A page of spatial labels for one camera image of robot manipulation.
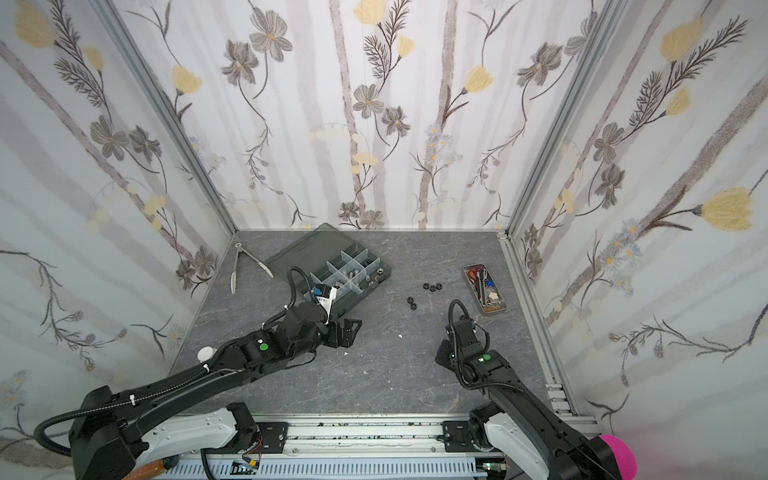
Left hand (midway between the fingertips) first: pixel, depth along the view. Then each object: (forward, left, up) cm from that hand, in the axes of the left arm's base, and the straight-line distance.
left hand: (345, 315), depth 77 cm
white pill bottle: (-6, +38, -9) cm, 39 cm away
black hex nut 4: (+15, -20, -18) cm, 30 cm away
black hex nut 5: (+12, -21, -17) cm, 29 cm away
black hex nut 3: (+20, -31, -17) cm, 40 cm away
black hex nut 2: (+19, -28, -17) cm, 38 cm away
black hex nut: (+20, -26, -17) cm, 37 cm away
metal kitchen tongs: (+40, +45, -19) cm, 63 cm away
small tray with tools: (+17, -45, -15) cm, 51 cm away
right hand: (-4, -25, -13) cm, 28 cm away
